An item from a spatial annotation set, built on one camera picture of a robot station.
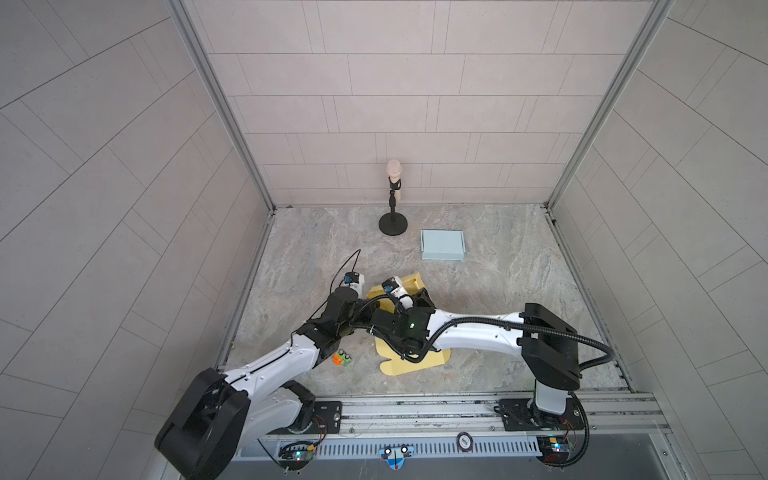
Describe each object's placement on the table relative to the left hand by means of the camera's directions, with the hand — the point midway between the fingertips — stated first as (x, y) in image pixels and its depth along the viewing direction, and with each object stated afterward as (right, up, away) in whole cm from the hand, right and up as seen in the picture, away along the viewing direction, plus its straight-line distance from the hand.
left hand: (389, 302), depth 83 cm
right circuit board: (+38, -30, -15) cm, 51 cm away
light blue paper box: (+18, +15, +19) cm, 30 cm away
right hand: (+8, 0, 0) cm, 8 cm away
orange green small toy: (-13, -14, -5) cm, 19 cm away
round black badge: (+18, -28, -15) cm, 37 cm away
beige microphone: (+1, +39, +8) cm, 40 cm away
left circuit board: (-20, -29, -18) cm, 39 cm away
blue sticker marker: (+2, -29, -18) cm, 34 cm away
